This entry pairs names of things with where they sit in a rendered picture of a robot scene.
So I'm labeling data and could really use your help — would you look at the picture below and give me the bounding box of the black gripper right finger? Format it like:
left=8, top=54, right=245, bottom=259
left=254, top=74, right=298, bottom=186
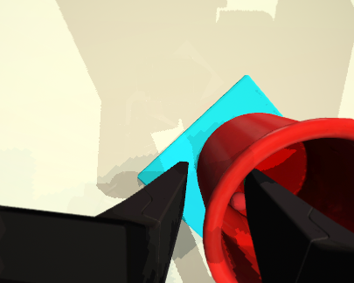
left=244, top=169, right=354, bottom=283

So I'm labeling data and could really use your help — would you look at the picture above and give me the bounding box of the red ball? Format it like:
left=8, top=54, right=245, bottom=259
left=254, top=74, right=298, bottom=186
left=230, top=192, right=246, bottom=211

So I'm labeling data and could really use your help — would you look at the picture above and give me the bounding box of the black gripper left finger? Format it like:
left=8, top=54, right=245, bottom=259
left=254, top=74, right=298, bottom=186
left=0, top=161, right=189, bottom=283

